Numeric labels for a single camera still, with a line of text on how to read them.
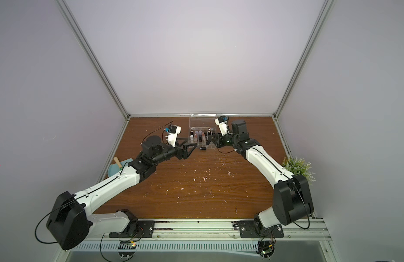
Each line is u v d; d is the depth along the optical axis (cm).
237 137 64
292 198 42
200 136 100
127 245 72
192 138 100
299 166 74
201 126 103
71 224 39
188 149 67
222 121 74
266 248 70
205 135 102
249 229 73
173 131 66
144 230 73
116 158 97
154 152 59
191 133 101
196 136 100
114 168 94
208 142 83
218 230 74
